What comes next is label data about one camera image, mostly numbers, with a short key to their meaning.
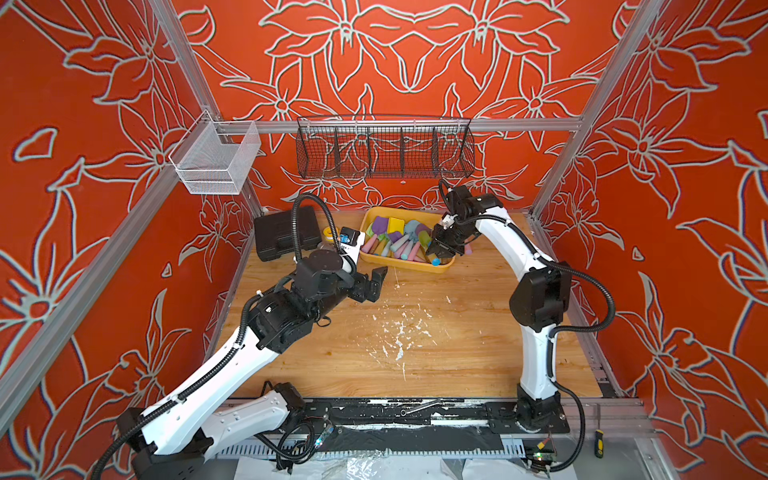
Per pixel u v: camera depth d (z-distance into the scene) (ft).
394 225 3.63
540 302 1.74
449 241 2.55
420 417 2.43
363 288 1.82
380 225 3.68
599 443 2.28
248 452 2.29
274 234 3.46
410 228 3.61
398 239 3.41
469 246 3.40
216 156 3.02
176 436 1.22
